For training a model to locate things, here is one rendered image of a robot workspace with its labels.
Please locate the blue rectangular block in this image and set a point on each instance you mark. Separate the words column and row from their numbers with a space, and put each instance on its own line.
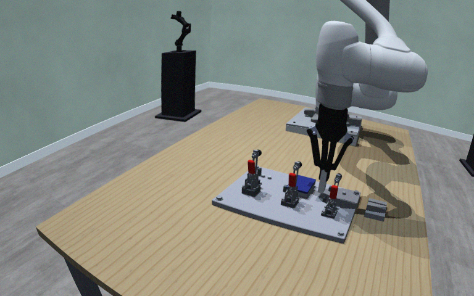
column 305, row 185

